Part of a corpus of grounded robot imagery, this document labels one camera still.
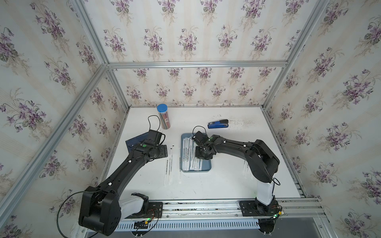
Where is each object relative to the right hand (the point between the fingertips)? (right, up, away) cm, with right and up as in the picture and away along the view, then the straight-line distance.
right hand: (199, 156), depth 91 cm
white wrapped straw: (-18, -2, -1) cm, 18 cm away
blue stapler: (+17, +21, +13) cm, 29 cm away
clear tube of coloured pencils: (-23, +29, +2) cm, 37 cm away
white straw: (-9, +1, +2) cm, 10 cm away
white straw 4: (0, -5, -4) cm, 7 cm away
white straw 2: (-6, +1, +2) cm, 7 cm away
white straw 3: (-3, +2, -9) cm, 10 cm away
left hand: (-22, +4, -7) cm, 24 cm away
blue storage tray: (+4, -4, -4) cm, 7 cm away
